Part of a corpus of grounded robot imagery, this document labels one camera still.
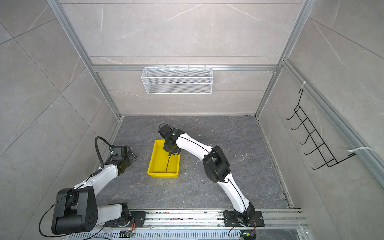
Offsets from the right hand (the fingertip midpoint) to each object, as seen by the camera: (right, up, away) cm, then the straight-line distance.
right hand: (168, 148), depth 93 cm
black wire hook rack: (+71, 0, -35) cm, 79 cm away
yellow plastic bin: (-4, -10, -3) cm, 11 cm away
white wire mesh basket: (+4, +46, +7) cm, 47 cm away
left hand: (-25, -4, -3) cm, 25 cm away
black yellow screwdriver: (0, -9, -5) cm, 10 cm away
